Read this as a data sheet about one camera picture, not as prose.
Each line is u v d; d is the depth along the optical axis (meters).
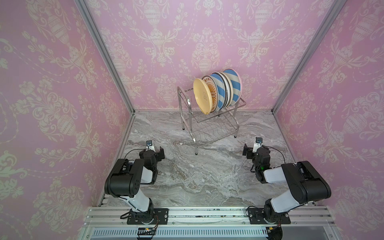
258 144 0.80
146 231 0.73
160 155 0.90
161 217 0.75
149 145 0.81
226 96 0.73
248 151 0.85
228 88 0.72
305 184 0.46
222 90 0.73
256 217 0.73
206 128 1.03
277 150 0.78
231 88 0.73
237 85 0.76
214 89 0.71
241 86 0.74
